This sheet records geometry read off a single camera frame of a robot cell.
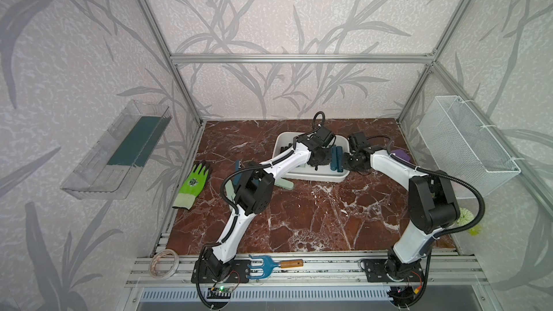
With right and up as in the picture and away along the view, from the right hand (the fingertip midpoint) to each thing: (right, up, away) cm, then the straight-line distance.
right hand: (344, 162), depth 96 cm
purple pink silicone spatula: (+32, +3, +11) cm, 34 cm away
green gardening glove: (-68, -11, -2) cm, 69 cm away
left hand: (-8, +1, -2) cm, 8 cm away
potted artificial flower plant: (+34, -16, -25) cm, 45 cm away
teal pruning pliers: (-1, +1, +5) cm, 5 cm away
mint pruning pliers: (-27, -9, -2) cm, 29 cm away
